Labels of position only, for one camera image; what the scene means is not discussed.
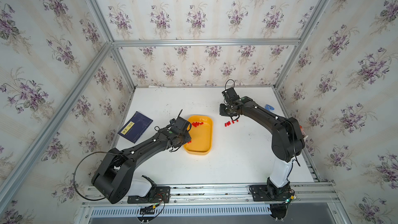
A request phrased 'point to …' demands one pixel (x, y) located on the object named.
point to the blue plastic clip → (268, 107)
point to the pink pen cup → (303, 132)
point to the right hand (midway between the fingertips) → (223, 112)
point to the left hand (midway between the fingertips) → (190, 139)
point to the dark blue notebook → (136, 127)
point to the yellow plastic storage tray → (201, 136)
